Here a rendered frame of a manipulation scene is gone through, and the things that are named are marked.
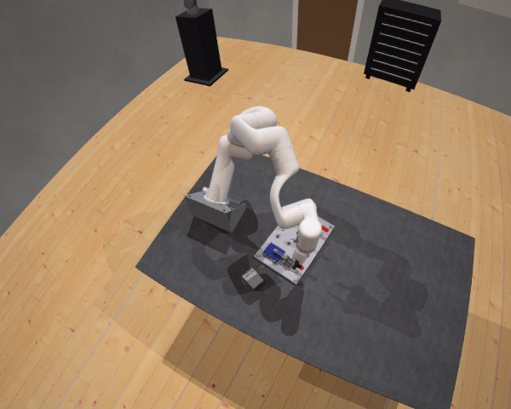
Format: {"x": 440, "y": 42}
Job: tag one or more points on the blue flat plate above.
{"x": 269, "y": 251}

